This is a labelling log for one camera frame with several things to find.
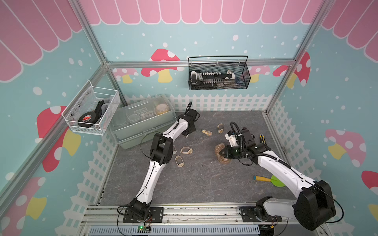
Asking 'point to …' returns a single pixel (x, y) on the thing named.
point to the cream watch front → (181, 164)
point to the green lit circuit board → (143, 229)
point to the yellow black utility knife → (262, 139)
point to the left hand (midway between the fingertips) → (189, 132)
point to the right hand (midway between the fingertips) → (220, 152)
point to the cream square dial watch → (220, 128)
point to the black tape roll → (89, 117)
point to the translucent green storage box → (140, 122)
